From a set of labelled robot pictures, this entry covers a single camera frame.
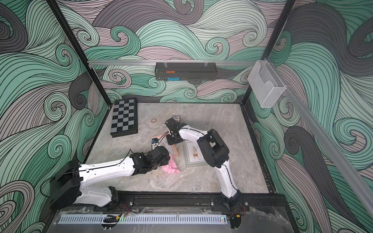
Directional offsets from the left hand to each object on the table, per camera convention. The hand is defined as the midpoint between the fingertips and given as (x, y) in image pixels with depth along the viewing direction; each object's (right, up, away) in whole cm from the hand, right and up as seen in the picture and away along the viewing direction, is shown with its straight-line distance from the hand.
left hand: (168, 155), depth 81 cm
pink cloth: (+2, -5, -4) cm, 7 cm away
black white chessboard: (-36, +22, +25) cm, 49 cm away
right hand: (+2, +5, +17) cm, 18 cm away
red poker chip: (-14, +20, +29) cm, 38 cm away
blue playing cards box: (+4, +21, +28) cm, 36 cm away
